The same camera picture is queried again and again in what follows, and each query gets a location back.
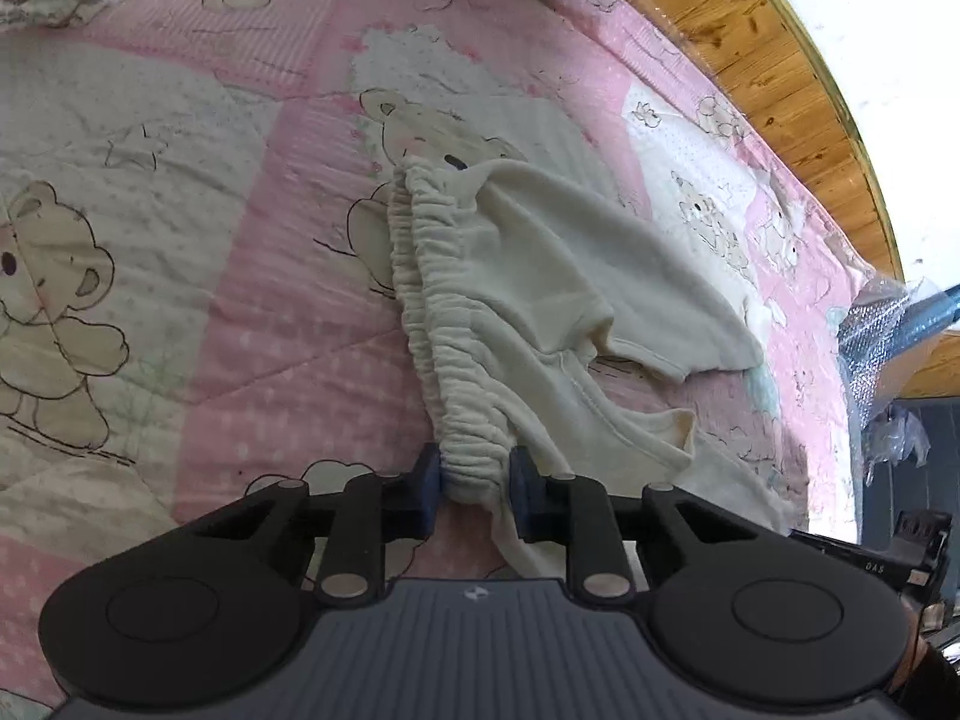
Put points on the pink bear printed blanket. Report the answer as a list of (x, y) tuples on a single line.
[(262, 277)]

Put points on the bubble wrap sheet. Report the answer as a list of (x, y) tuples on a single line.
[(870, 337)]

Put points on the clear plastic bag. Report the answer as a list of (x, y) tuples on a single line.
[(896, 435)]

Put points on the wooden headboard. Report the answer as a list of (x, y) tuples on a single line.
[(750, 37)]

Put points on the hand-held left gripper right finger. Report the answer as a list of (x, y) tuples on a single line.
[(523, 495)]

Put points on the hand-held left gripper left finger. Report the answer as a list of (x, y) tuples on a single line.
[(431, 491)]

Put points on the wooden furniture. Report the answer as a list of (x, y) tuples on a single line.
[(934, 371)]

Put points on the cream pants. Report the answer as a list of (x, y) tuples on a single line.
[(540, 277)]

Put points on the blue metal frame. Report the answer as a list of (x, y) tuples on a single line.
[(934, 307)]

